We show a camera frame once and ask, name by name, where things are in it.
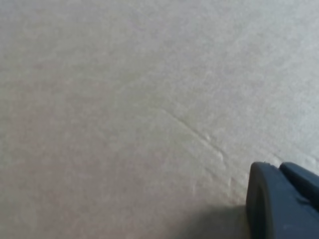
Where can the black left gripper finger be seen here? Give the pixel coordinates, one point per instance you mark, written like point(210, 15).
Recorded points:
point(282, 202)

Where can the brown cardboard shoebox drawer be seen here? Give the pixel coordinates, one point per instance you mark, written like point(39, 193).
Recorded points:
point(140, 119)

